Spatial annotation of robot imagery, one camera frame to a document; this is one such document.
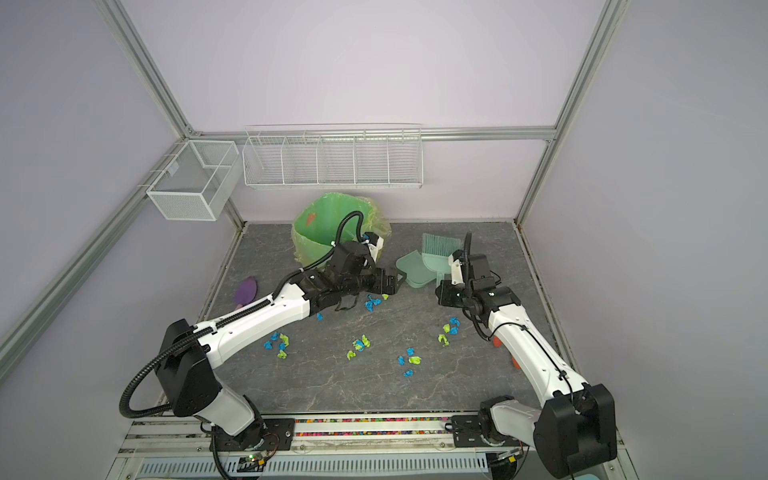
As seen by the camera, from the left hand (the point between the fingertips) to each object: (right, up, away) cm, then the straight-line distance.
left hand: (393, 278), depth 78 cm
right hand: (+13, -4, +5) cm, 15 cm away
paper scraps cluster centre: (-10, -21, +11) cm, 26 cm away
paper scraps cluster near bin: (-7, -10, +18) cm, 22 cm away
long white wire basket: (-20, +39, +21) cm, 49 cm away
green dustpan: (+8, +2, +6) cm, 11 cm away
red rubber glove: (+26, -15, -6) cm, 30 cm away
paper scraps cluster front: (+6, -25, +7) cm, 26 cm away
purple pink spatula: (-51, -7, +24) cm, 57 cm away
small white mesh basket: (-65, +30, +19) cm, 74 cm away
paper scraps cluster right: (+18, -17, +13) cm, 28 cm away
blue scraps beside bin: (-14, -6, -20) cm, 25 cm away
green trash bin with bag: (-26, +15, +17) cm, 34 cm away
